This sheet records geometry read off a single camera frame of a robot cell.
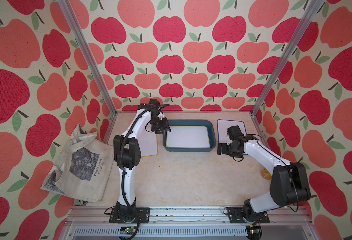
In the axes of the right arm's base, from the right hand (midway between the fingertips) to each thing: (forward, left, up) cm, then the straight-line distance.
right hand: (225, 154), depth 90 cm
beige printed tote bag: (-20, +80, +5) cm, 83 cm away
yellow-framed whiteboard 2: (+15, +22, -5) cm, 27 cm away
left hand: (+7, +36, +9) cm, 37 cm away
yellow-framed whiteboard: (+8, +52, -5) cm, 53 cm away
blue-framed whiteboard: (+31, -3, -8) cm, 32 cm away
